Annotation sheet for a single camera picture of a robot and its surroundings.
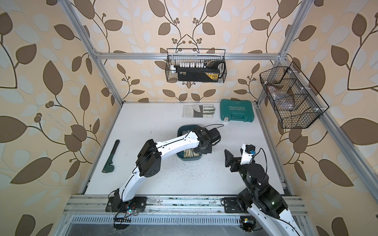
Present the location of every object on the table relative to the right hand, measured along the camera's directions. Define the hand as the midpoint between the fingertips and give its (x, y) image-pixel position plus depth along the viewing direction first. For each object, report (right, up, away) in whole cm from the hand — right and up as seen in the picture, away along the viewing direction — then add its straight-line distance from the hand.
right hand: (233, 150), depth 71 cm
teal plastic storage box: (-23, -7, +19) cm, 30 cm away
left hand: (-11, -5, +15) cm, 19 cm away
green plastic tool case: (+13, +22, +39) cm, 47 cm away
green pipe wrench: (-70, -14, +16) cm, 74 cm away
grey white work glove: (-14, +21, +45) cm, 51 cm away
